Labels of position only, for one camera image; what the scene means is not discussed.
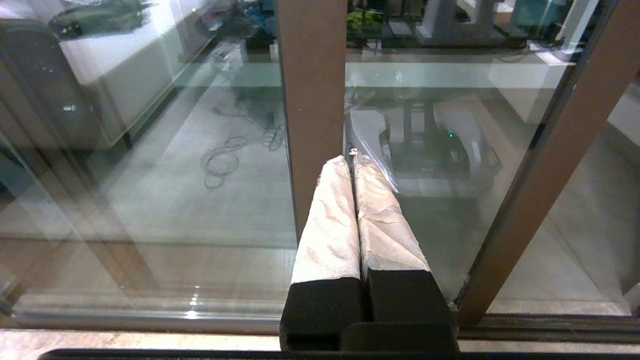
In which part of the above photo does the brown framed fixed glass panel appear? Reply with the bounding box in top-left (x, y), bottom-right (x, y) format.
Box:
top-left (0, 0), bottom-right (349, 333)

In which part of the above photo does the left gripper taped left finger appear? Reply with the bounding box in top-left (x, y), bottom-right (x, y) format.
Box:
top-left (279, 155), bottom-right (365, 352)

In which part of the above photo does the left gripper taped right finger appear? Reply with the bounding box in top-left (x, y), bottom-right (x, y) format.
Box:
top-left (351, 153), bottom-right (457, 326)

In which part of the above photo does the black metal balcony railing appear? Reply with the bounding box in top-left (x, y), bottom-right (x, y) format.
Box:
top-left (345, 0), bottom-right (566, 50)

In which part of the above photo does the long stone railing sill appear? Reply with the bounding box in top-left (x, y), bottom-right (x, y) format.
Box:
top-left (215, 45), bottom-right (576, 66)

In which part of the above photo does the brown framed sliding glass door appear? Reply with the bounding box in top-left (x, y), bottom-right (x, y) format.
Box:
top-left (345, 0), bottom-right (640, 328)

